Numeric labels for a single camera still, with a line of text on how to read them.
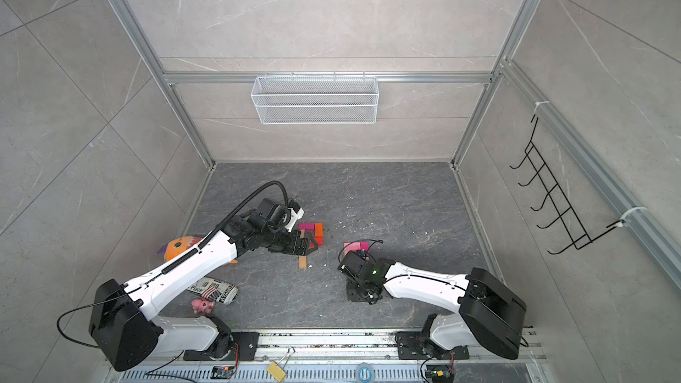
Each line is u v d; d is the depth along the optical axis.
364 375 0.69
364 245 0.95
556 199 0.68
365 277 0.63
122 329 0.38
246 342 0.73
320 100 1.01
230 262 0.54
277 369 0.70
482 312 0.41
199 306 0.78
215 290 0.81
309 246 0.70
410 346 0.73
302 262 0.88
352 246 0.93
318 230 0.97
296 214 0.74
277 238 0.65
